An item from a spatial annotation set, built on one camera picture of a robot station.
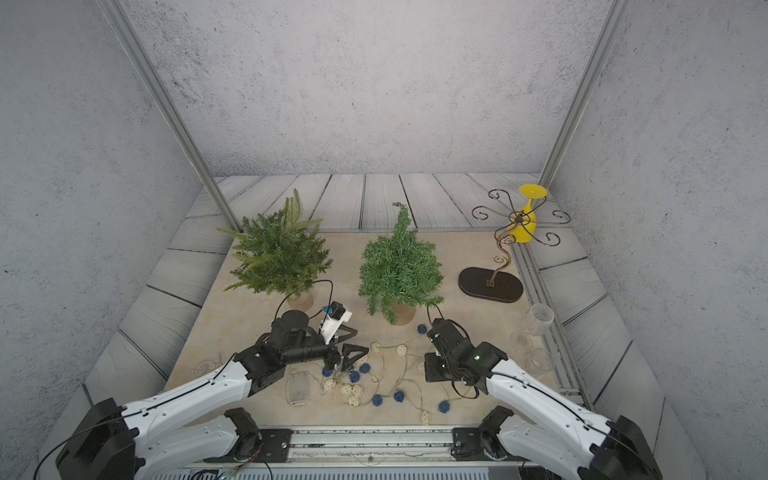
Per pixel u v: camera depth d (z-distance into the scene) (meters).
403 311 0.91
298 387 0.83
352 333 0.77
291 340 0.60
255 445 0.67
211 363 0.85
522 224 0.80
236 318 0.97
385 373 0.83
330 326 0.68
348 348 0.67
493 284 1.02
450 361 0.60
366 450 0.73
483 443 0.66
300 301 0.96
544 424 0.46
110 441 0.40
